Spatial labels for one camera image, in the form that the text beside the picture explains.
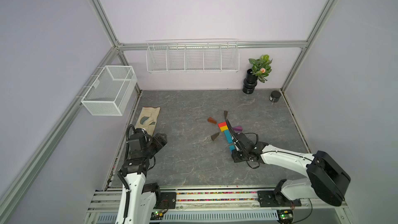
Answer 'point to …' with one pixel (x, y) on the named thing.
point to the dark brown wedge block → (213, 137)
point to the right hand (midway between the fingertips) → (234, 153)
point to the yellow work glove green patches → (147, 119)
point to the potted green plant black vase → (260, 70)
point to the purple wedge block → (239, 128)
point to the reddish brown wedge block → (212, 120)
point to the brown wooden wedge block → (225, 113)
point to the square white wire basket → (111, 92)
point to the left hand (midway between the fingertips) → (163, 139)
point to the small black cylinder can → (275, 96)
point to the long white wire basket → (194, 55)
